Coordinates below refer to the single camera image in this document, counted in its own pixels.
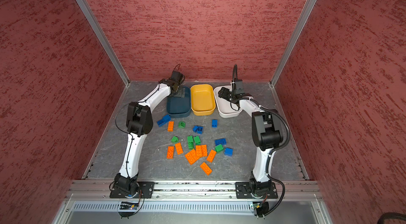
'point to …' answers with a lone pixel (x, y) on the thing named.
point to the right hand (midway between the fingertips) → (221, 96)
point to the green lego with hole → (182, 124)
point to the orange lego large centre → (192, 157)
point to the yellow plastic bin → (202, 98)
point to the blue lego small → (214, 123)
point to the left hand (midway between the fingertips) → (174, 94)
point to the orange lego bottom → (205, 168)
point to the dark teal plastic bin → (179, 107)
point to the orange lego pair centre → (201, 150)
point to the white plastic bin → (223, 106)
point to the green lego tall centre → (190, 142)
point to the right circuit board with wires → (260, 208)
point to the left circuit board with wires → (127, 205)
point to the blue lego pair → (198, 129)
